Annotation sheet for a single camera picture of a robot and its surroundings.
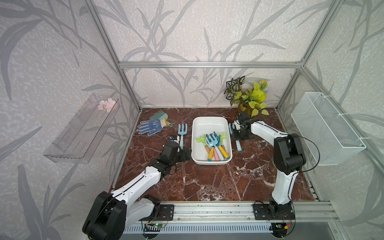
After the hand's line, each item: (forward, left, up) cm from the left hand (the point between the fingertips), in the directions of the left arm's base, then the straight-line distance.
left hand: (185, 150), depth 86 cm
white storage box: (+27, -10, -12) cm, 32 cm away
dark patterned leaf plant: (+44, -31, +12) cm, 55 cm away
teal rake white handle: (+10, -17, -5) cm, 20 cm away
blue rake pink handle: (-1, -19, -7) cm, 20 cm away
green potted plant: (+27, -42, +13) cm, 51 cm away
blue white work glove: (+25, +27, -9) cm, 38 cm away
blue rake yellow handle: (+1, -15, -6) cm, 17 cm away
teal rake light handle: (+8, -33, -3) cm, 34 cm away
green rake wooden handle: (+13, -11, -9) cm, 19 cm away
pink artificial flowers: (+14, +40, +22) cm, 48 cm away
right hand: (+13, -32, -5) cm, 35 cm away
